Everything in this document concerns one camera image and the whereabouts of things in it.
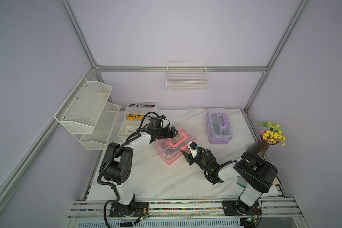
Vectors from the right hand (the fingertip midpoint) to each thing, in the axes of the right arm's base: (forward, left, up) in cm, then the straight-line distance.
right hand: (186, 149), depth 89 cm
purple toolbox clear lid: (+20, -26, +1) cm, 32 cm away
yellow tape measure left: (+26, +40, +3) cm, 48 cm away
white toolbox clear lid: (+28, +38, +4) cm, 47 cm away
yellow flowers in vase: (-3, -45, +17) cm, 48 cm away
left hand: (+10, +9, +3) cm, 13 cm away
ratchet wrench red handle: (+35, +35, +6) cm, 50 cm away
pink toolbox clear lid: (0, +12, +2) cm, 12 cm away
